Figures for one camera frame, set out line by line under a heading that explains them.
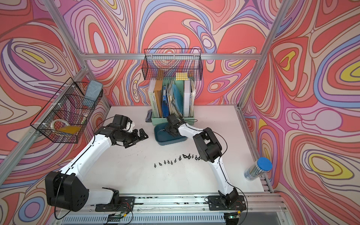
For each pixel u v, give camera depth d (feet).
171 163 2.90
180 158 2.96
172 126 2.70
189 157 2.98
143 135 2.44
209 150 1.94
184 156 2.98
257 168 2.28
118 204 2.24
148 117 3.49
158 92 3.06
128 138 2.23
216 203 2.39
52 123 2.17
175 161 2.91
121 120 2.13
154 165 2.84
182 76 2.98
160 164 2.89
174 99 3.06
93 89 2.65
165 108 3.33
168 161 2.90
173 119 2.70
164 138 3.26
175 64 3.16
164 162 2.90
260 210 2.37
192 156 2.98
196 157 2.97
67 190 1.30
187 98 3.06
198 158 2.97
